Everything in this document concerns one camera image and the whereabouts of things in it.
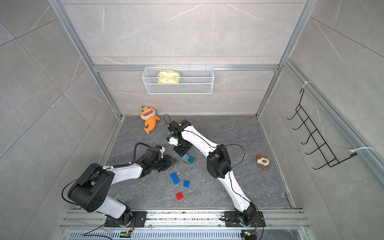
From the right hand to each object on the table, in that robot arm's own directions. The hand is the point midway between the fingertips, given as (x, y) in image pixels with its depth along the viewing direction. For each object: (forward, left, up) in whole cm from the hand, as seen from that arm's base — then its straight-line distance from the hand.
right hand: (184, 152), depth 91 cm
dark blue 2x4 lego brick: (-14, +6, -6) cm, 16 cm away
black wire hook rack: (-17, -63, +24) cm, 69 cm away
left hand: (-4, +5, -2) cm, 6 cm away
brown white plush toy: (-5, -49, -4) cm, 49 cm away
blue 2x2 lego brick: (-17, -1, -5) cm, 18 cm away
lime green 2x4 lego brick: (-4, -1, -3) cm, 5 cm away
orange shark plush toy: (+33, +29, +2) cm, 44 cm away
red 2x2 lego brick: (-24, +2, -6) cm, 25 cm away
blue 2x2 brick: (-4, -4, -3) cm, 6 cm away
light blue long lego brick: (-4, -1, +1) cm, 4 cm away
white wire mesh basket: (+43, -7, +23) cm, 49 cm away
